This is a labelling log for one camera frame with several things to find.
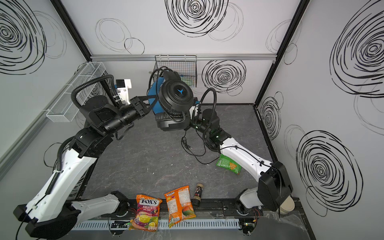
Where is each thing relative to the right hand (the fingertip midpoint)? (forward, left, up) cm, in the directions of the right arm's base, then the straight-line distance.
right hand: (175, 111), depth 69 cm
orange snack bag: (-34, -2, -33) cm, 47 cm away
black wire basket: (+41, -3, 0) cm, 41 cm away
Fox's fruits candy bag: (-38, +13, -30) cm, 50 cm away
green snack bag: (-10, -27, -33) cm, 44 cm away
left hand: (-8, +3, +16) cm, 18 cm away
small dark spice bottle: (-28, -11, -32) cm, 44 cm away
